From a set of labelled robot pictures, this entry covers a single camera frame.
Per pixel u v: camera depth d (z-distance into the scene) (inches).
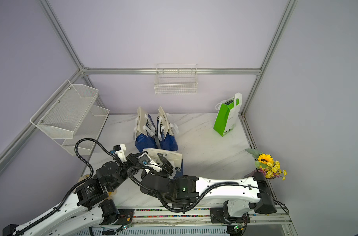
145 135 33.0
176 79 42.2
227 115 35.9
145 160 19.3
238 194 15.9
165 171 21.8
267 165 25.6
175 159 26.7
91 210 23.7
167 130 31.1
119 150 24.1
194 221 28.8
